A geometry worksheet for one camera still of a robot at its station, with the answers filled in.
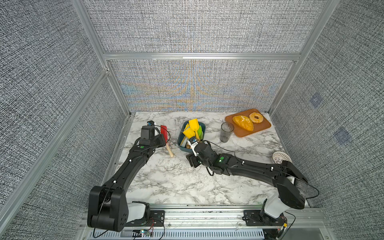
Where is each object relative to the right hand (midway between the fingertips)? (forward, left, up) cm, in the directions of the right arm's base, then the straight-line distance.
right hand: (190, 150), depth 81 cm
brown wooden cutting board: (+23, -36, -16) cm, 46 cm away
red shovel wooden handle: (+12, +16, +1) cm, 20 cm away
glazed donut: (+36, -47, -14) cm, 60 cm away
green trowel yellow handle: (+22, -7, -14) cm, 26 cm away
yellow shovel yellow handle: (+26, -3, -11) cm, 29 cm away
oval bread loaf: (+29, -39, -12) cm, 50 cm away
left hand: (+9, +15, +1) cm, 17 cm away
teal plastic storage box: (+19, +6, -12) cm, 23 cm away
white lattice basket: (+2, -55, -13) cm, 56 cm away
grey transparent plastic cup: (+15, -22, -3) cm, 27 cm away
